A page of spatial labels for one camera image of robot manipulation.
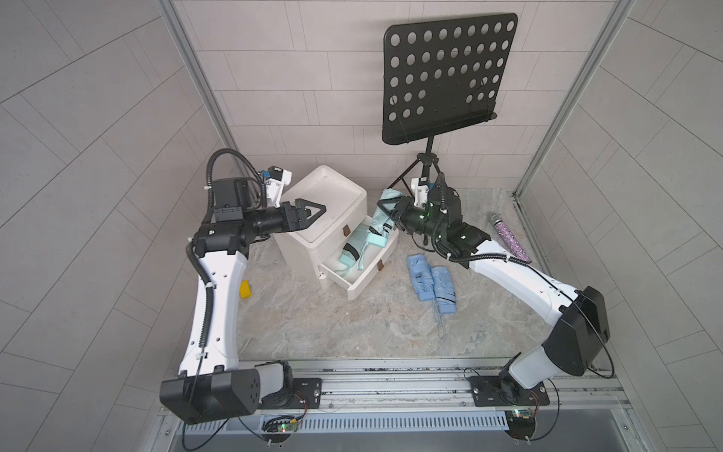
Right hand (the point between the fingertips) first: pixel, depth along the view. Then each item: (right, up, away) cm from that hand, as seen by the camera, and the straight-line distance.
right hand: (377, 206), depth 72 cm
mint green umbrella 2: (+1, -3, -4) cm, 5 cm away
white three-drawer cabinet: (-12, -11, +4) cm, 17 cm away
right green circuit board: (+36, -51, -4) cm, 63 cm away
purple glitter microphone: (+49, -15, +26) cm, 58 cm away
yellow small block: (-42, -26, +17) cm, 53 cm away
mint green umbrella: (-7, -12, +15) cm, 21 cm away
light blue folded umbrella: (+14, -22, +17) cm, 31 cm away
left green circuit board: (-23, -52, -6) cm, 57 cm away
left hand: (-13, -1, -6) cm, 15 cm away
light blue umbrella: (+21, -25, +15) cm, 36 cm away
